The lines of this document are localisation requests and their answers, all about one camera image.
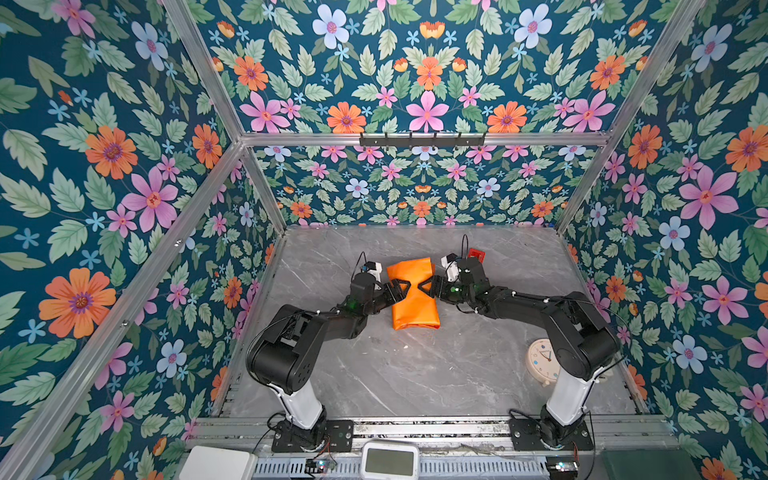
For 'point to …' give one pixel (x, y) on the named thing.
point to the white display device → (390, 460)
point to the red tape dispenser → (475, 253)
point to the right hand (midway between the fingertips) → (423, 285)
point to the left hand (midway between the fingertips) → (411, 281)
